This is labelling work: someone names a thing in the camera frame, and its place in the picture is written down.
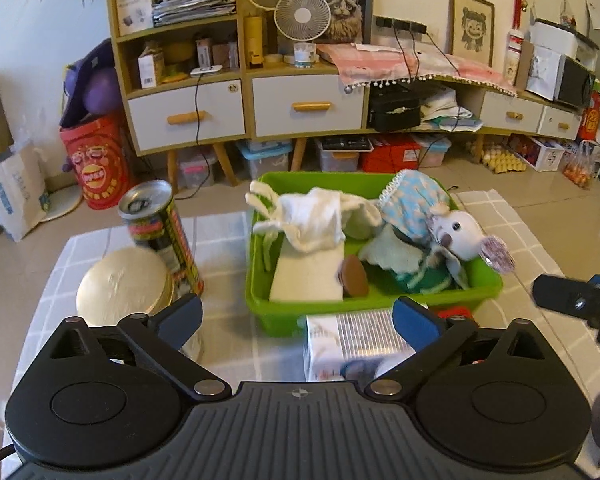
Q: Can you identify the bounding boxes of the pink fringed cloth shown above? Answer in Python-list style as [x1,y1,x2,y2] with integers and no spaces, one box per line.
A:
[316,42,519,97]

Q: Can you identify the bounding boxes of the small white cabinet drawer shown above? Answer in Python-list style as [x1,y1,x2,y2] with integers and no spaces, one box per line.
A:
[537,106,584,141]
[480,91,546,134]

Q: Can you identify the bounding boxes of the plush mouse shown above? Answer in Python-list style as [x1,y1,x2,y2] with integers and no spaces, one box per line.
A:
[360,170,517,293]

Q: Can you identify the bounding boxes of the bag of oranges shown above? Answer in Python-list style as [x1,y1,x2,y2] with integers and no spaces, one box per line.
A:
[562,141,597,189]

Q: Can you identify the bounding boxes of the framed girl drawing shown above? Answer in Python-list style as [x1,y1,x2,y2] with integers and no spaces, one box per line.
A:
[448,0,496,68]

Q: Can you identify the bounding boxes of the purple plush toy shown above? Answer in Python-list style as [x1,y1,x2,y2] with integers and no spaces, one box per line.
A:
[60,39,127,129]

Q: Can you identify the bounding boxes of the clear box with dark contents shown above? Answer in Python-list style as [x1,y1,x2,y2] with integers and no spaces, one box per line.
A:
[314,136,374,174]

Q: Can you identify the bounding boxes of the clear storage box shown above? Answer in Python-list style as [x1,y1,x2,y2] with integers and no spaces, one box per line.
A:
[176,146,219,189]

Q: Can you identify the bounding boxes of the egg tray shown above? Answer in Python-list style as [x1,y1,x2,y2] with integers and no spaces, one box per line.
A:
[479,139,529,174]

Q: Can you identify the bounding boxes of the large white cabinet drawer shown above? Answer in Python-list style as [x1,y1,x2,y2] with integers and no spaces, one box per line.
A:
[251,74,366,139]
[127,80,246,154]

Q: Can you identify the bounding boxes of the cotton swab cup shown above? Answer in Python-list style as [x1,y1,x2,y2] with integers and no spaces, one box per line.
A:
[293,42,319,69]

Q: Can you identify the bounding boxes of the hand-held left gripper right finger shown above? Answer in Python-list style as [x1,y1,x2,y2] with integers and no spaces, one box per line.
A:
[364,296,551,402]

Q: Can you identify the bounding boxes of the wooden shelf cabinet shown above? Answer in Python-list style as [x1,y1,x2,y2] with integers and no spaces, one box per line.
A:
[105,0,588,188]

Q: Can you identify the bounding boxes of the blue lid storage box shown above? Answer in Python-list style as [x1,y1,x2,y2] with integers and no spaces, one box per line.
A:
[236,140,294,181]

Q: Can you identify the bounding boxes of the white striped packet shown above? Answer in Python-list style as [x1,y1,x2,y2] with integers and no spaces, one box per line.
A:
[303,309,418,387]

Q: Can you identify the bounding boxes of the brown round disc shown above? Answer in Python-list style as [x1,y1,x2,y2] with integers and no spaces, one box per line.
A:
[337,255,370,299]

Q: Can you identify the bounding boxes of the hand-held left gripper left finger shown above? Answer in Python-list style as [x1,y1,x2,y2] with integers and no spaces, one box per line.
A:
[50,294,232,402]

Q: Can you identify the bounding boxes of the microwave oven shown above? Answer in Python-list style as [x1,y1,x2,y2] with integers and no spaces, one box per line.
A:
[525,42,597,109]

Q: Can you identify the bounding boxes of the white foam block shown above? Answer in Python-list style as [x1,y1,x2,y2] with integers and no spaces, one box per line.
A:
[269,235,347,304]

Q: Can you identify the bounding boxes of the black power strip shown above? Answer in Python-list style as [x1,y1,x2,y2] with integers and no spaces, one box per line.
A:
[374,16,429,34]

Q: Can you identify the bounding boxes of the white cloth with strings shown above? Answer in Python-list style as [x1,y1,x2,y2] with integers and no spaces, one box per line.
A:
[245,180,384,272]

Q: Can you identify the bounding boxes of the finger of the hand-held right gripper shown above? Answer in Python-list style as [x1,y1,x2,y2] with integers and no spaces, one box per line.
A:
[532,274,592,318]

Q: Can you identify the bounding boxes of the white bottle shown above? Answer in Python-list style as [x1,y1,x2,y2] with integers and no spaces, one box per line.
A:
[502,30,526,87]

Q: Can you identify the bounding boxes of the stack of papers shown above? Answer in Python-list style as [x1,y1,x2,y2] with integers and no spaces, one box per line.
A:
[152,0,238,27]

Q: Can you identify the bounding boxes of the printed drink can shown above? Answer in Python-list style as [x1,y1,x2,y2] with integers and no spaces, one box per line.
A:
[118,179,205,297]

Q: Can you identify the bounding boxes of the white paper sack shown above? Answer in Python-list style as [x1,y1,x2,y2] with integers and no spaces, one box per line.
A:
[0,141,49,244]

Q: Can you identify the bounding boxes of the yellow bottle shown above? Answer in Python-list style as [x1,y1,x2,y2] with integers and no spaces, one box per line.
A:
[244,15,265,69]

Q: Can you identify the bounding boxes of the framed cat picture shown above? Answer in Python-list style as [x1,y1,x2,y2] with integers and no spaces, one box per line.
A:
[311,0,374,45]

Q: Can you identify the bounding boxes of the black box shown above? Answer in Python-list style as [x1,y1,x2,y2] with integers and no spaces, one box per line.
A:
[367,84,423,131]

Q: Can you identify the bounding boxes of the red storage box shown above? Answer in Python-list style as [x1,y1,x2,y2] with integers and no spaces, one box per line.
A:
[360,135,424,172]

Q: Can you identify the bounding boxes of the white desk fan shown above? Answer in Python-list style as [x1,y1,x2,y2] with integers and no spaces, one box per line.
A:
[274,0,332,42]

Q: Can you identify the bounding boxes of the gold round tin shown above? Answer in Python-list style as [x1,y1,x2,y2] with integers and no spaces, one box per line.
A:
[76,247,204,362]

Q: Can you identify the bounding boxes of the red printed bag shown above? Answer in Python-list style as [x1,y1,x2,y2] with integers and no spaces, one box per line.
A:
[59,114,134,211]

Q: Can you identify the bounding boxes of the dark green cloth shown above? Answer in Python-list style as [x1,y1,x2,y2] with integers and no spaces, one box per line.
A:
[404,264,458,294]

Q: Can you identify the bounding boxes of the green plastic bin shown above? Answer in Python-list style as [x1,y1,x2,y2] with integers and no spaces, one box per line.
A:
[244,171,504,339]

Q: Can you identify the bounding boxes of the red snack packet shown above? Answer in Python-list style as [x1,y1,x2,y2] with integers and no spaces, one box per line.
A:
[577,92,600,144]

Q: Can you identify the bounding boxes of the white cardboard box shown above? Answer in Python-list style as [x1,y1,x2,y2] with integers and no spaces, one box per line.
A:
[115,0,155,37]

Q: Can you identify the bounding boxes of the white appliance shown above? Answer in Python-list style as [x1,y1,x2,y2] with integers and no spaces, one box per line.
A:
[530,18,600,59]

